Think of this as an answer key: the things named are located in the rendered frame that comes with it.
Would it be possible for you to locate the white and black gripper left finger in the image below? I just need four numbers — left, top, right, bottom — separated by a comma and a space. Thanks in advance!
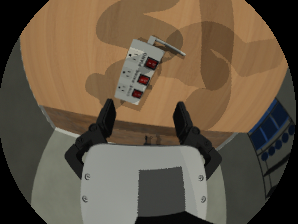
64, 99, 116, 180

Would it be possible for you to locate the white power strip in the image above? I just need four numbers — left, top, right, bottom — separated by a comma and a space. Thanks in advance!
114, 36, 186, 105

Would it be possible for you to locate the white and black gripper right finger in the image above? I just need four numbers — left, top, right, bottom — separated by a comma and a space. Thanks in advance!
173, 101, 222, 181

